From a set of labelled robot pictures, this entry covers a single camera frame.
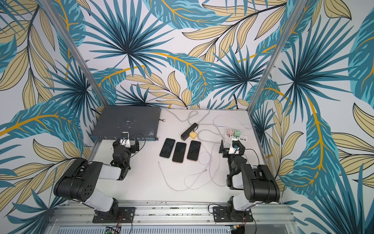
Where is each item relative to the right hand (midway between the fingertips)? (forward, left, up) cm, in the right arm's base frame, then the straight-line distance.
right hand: (222, 140), depth 86 cm
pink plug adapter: (+11, -8, -7) cm, 15 cm away
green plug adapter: (+10, -13, -7) cm, 18 cm away
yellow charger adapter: (+13, +16, -12) cm, 24 cm away
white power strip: (+9, -18, -11) cm, 23 cm away
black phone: (0, +17, -12) cm, 20 cm away
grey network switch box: (+24, +78, -9) cm, 82 cm away
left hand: (+5, +58, -3) cm, 58 cm away
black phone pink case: (-1, +26, -12) cm, 29 cm away
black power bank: (+11, +22, -9) cm, 26 cm away
